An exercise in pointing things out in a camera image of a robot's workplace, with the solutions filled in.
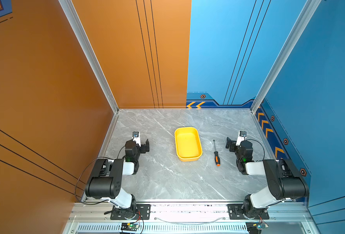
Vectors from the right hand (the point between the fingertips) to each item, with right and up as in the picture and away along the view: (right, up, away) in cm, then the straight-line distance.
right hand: (234, 138), depth 94 cm
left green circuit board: (-61, -41, -23) cm, 77 cm away
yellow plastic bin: (-30, -4, +3) cm, 30 cm away
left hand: (-62, 0, +1) cm, 62 cm away
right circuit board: (0, -41, -23) cm, 47 cm away
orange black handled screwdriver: (-12, -13, -4) cm, 18 cm away
